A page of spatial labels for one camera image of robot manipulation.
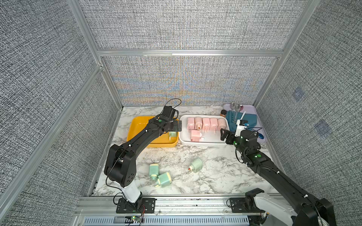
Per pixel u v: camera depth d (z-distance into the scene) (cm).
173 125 79
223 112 103
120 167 45
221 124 98
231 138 71
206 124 100
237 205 73
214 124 100
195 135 95
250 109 121
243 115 113
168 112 68
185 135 103
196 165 82
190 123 100
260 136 101
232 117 113
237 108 117
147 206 73
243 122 68
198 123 100
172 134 95
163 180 76
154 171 78
